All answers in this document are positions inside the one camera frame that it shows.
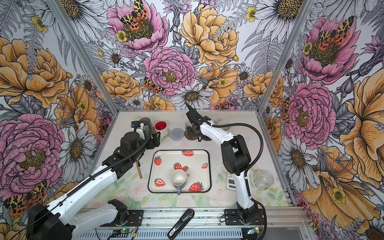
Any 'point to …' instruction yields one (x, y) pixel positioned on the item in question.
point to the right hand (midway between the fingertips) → (193, 137)
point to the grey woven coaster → (176, 134)
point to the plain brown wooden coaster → (187, 136)
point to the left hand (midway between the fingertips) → (153, 138)
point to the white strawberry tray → (195, 163)
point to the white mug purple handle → (178, 178)
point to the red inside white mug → (161, 126)
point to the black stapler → (181, 225)
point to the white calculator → (231, 184)
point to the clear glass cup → (263, 179)
